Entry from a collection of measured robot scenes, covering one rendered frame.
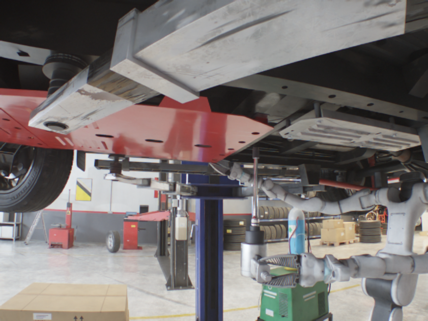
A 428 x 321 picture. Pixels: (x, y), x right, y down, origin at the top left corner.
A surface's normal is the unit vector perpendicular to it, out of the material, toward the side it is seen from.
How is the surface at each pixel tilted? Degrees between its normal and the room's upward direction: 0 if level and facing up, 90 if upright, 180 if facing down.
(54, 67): 180
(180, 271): 90
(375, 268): 88
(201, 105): 135
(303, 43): 180
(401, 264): 87
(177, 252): 90
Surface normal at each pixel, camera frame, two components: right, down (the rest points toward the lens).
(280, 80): 0.00, 0.98
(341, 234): 0.44, -0.17
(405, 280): 0.16, -0.33
